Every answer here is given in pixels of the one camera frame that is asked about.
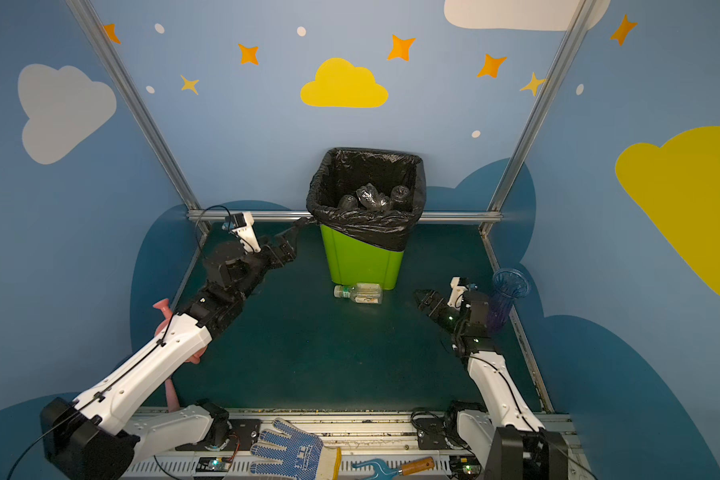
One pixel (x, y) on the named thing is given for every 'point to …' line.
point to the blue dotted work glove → (304, 457)
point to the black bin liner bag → (343, 171)
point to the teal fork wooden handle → (384, 471)
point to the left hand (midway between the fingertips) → (286, 231)
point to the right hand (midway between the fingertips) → (427, 295)
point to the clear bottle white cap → (370, 198)
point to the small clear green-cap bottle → (364, 293)
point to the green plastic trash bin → (353, 262)
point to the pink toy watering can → (163, 304)
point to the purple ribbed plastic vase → (508, 285)
